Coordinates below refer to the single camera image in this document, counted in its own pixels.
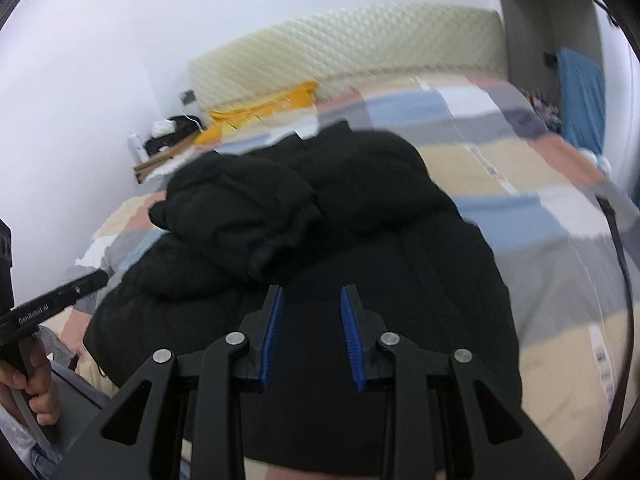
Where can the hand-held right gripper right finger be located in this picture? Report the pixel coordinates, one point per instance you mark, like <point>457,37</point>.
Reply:
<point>350,340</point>

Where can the black wardrobe rail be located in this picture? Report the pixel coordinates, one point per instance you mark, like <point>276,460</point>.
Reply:
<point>606,10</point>

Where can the white plush toy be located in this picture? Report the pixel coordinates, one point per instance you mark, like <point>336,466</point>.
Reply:
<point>600,161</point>

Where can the blue towel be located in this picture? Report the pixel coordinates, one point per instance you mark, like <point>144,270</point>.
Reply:
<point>580,100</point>

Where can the person's left hand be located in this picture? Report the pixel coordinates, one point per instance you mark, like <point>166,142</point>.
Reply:
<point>42,390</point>

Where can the white tissue box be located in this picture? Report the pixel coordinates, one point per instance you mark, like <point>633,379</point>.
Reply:
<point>161,127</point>

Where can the wooden nightstand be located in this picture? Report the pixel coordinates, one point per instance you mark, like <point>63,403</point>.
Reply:
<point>150,165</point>

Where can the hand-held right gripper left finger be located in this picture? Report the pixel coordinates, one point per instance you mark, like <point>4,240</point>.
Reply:
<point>272,340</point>

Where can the cream quilted headboard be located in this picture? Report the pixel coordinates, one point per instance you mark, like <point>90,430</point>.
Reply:
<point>350,45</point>

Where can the dark wall socket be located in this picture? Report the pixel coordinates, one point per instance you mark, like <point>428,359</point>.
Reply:
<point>188,97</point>
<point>550,59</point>

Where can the grey cloth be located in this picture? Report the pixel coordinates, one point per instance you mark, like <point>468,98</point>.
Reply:
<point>57,350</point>

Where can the black puffer jacket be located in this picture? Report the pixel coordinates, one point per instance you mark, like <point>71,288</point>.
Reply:
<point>400,240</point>

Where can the yellow pillow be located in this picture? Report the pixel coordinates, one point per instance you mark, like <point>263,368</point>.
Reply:
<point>300,96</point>

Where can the checkered quilt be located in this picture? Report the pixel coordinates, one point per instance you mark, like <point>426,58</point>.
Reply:
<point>525,170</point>

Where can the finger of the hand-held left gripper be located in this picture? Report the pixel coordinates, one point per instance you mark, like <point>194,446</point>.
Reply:
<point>82,284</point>

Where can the black bag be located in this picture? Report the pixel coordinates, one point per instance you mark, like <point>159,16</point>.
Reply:
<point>181,125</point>

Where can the white bottle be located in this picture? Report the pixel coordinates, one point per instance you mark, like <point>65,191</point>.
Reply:
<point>134,146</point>

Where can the row of small bottles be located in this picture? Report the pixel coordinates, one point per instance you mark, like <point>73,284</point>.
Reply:
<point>542,110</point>

